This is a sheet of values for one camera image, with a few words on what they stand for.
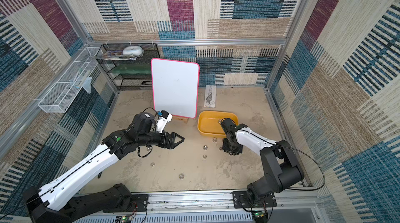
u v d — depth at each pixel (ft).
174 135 2.02
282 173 1.44
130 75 3.66
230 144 2.46
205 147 2.98
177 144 2.10
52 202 1.24
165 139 1.99
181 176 2.66
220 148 3.00
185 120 3.20
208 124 3.22
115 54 3.01
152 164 2.79
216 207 2.42
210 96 3.77
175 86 3.01
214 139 3.08
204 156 2.86
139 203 2.39
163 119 2.12
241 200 2.40
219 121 3.34
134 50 2.93
